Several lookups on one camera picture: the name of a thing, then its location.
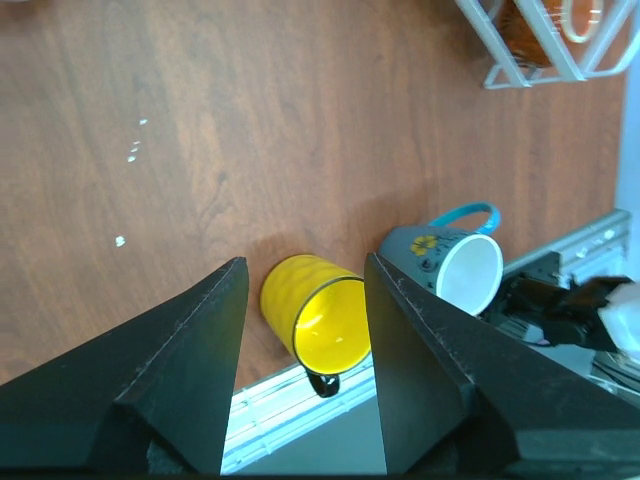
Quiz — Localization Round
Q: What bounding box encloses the white mug blue handle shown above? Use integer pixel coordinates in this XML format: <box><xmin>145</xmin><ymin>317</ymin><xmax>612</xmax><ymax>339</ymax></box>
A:
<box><xmin>379</xmin><ymin>202</ymin><xmax>504</xmax><ymax>316</ymax></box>

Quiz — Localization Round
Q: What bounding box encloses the yellow enamel mug black handle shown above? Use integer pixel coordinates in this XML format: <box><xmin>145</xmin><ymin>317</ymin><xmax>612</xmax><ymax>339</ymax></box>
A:
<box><xmin>260</xmin><ymin>254</ymin><xmax>371</xmax><ymax>398</ymax></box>

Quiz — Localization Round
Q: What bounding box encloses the dark brown glazed mug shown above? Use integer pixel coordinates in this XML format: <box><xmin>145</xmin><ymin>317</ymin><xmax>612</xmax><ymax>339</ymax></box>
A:
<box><xmin>497</xmin><ymin>0</ymin><xmax>604</xmax><ymax>68</ymax></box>

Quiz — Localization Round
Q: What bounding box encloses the aluminium frame rail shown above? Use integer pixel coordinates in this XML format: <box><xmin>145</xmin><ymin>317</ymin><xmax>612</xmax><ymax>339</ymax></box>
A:
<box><xmin>222</xmin><ymin>202</ymin><xmax>639</xmax><ymax>479</ymax></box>

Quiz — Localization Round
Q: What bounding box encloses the white wire dish rack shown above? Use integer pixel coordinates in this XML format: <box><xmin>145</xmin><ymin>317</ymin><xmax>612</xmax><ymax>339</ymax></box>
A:
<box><xmin>456</xmin><ymin>1</ymin><xmax>639</xmax><ymax>90</ymax></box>

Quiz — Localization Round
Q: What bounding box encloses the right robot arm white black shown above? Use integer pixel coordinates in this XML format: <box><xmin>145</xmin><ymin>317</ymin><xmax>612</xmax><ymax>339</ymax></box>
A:
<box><xmin>480</xmin><ymin>252</ymin><xmax>639</xmax><ymax>357</ymax></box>

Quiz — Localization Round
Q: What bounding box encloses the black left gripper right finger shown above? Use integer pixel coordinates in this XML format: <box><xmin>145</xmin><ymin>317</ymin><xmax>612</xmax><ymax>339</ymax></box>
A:
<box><xmin>364</xmin><ymin>254</ymin><xmax>639</xmax><ymax>475</ymax></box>

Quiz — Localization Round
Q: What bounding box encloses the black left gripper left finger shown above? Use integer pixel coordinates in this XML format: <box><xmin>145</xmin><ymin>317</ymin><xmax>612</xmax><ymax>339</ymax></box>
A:
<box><xmin>1</xmin><ymin>257</ymin><xmax>249</xmax><ymax>474</ymax></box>

